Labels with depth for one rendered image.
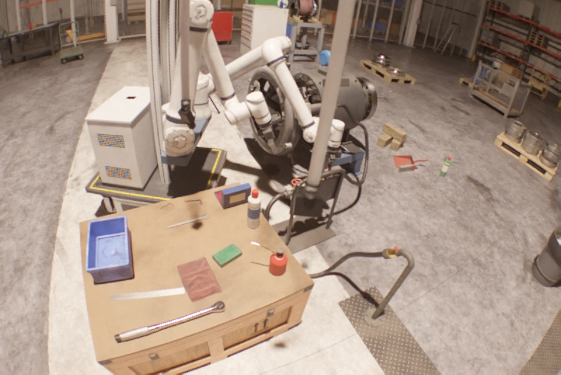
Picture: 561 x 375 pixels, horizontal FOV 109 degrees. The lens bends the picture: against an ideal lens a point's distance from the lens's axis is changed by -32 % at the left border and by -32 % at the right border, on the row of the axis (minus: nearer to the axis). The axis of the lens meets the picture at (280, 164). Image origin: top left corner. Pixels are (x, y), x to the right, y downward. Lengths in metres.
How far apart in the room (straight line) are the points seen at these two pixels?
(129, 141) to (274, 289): 1.18
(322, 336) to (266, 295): 0.58
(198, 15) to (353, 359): 1.85
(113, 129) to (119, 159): 0.21
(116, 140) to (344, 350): 1.80
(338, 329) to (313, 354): 0.22
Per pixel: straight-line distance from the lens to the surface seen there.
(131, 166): 1.95
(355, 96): 2.62
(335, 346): 1.75
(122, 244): 1.53
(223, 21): 7.61
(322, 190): 1.92
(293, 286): 1.33
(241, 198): 1.61
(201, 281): 1.30
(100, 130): 1.92
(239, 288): 1.30
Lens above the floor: 1.58
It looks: 34 degrees down
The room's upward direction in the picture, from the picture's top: 7 degrees clockwise
